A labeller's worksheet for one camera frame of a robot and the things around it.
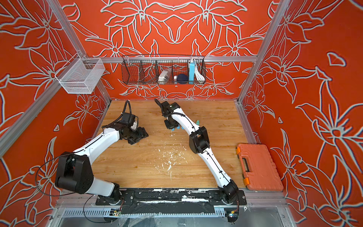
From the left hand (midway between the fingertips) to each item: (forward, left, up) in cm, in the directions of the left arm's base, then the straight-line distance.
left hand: (145, 135), depth 87 cm
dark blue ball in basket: (+37, -21, +18) cm, 46 cm away
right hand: (+12, -14, -6) cm, 19 cm away
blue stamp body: (+10, -20, -3) cm, 23 cm away
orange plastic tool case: (-16, -68, -5) cm, 70 cm away
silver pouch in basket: (+33, -10, +22) cm, 41 cm away
